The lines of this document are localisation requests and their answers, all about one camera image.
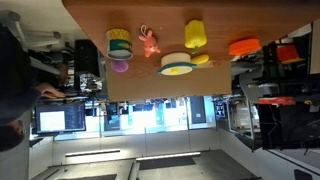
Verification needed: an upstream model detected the yellow toy bell pepper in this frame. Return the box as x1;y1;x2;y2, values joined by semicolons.
184;19;208;55

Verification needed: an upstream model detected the brown cardboard panel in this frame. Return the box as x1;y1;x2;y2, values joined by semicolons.
105;59;233;103

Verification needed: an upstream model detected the purple toy bowl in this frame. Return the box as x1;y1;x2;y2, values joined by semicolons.
110;59;130;74

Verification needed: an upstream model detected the pink plush bunny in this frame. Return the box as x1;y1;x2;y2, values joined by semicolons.
138;24;162;59

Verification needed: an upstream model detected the yellow toy banana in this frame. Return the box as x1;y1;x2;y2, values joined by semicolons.
190;53;211;66

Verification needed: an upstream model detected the black computer tower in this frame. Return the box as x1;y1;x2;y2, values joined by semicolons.
73;38;101;78

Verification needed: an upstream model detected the orange toy bowl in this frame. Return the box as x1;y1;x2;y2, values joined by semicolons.
228;38;262;57

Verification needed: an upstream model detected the computer monitor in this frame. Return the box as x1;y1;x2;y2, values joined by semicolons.
34;102;87;135

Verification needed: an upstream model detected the orange red box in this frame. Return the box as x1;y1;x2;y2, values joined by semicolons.
276;44;306;65

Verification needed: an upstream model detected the person in dark clothes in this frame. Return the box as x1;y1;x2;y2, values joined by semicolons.
0;23;69;154

